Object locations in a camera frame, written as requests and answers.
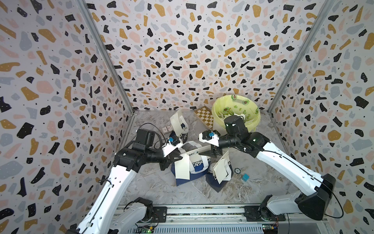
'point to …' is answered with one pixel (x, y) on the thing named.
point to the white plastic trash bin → (255, 119)
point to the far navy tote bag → (183, 137)
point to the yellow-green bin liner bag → (236, 105)
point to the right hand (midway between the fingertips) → (201, 144)
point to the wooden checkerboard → (205, 115)
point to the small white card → (166, 129)
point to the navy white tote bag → (199, 162)
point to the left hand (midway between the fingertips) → (181, 156)
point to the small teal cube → (245, 177)
